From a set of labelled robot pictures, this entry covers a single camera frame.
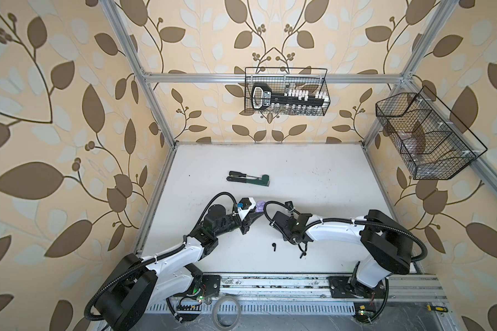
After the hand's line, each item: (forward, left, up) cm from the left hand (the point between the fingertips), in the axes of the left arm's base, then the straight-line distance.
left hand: (257, 207), depth 77 cm
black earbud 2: (-12, -19, -16) cm, 28 cm away
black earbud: (-9, -7, -17) cm, 20 cm away
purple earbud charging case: (0, -1, +1) cm, 2 cm away
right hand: (-2, -15, -17) cm, 23 cm away
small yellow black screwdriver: (-30, -62, -14) cm, 70 cm away
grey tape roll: (-30, +14, -12) cm, 36 cm away
